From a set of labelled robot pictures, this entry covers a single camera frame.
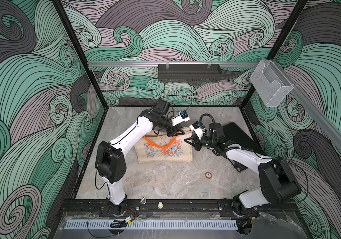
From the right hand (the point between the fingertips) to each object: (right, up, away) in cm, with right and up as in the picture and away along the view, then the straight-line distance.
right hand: (184, 140), depth 83 cm
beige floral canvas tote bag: (-13, -5, +2) cm, 14 cm away
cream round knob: (-13, -30, -12) cm, 35 cm away
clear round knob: (-22, -29, -10) cm, 37 cm away
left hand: (-1, +7, -4) cm, 8 cm away
